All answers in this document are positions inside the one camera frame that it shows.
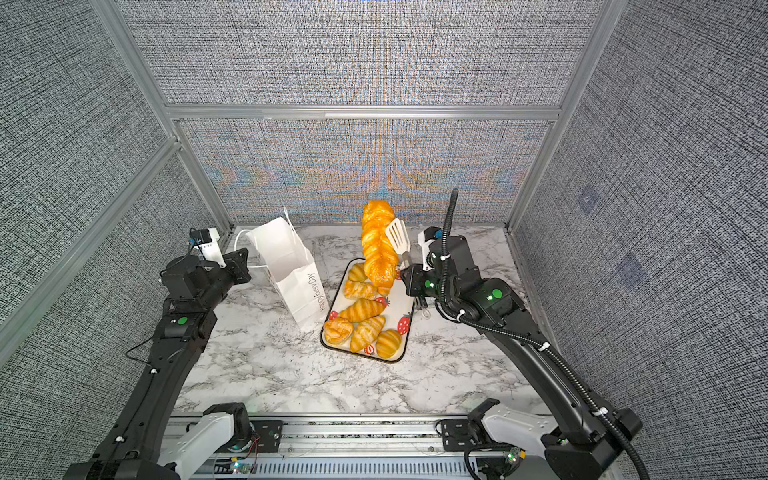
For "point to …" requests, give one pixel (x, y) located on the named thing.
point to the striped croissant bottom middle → (366, 333)
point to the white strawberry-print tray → (398, 311)
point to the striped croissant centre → (361, 309)
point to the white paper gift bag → (284, 256)
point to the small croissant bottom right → (388, 343)
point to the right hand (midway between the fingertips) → (404, 266)
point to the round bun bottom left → (337, 331)
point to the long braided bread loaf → (379, 258)
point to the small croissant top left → (357, 273)
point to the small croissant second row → (360, 290)
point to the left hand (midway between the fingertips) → (251, 246)
